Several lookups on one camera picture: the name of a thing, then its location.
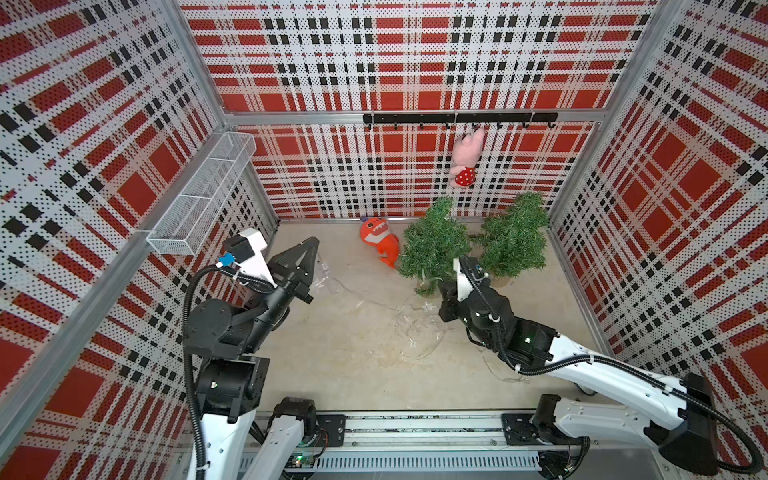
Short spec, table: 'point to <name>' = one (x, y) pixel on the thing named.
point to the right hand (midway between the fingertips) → (443, 282)
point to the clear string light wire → (417, 326)
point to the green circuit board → (300, 460)
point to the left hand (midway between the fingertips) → (323, 240)
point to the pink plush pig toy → (465, 156)
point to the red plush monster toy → (376, 232)
